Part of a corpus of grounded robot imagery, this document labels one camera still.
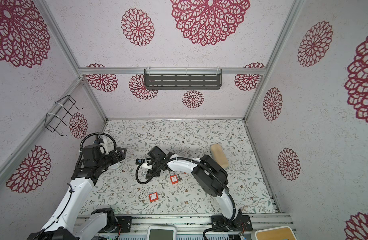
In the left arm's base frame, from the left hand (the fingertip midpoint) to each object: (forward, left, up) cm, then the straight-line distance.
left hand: (120, 155), depth 82 cm
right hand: (-1, -14, -10) cm, 17 cm away
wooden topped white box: (-36, -79, -11) cm, 88 cm away
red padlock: (-9, -29, -14) cm, 34 cm away
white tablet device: (-35, -25, -10) cm, 44 cm away
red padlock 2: (-18, -18, -14) cm, 30 cm away
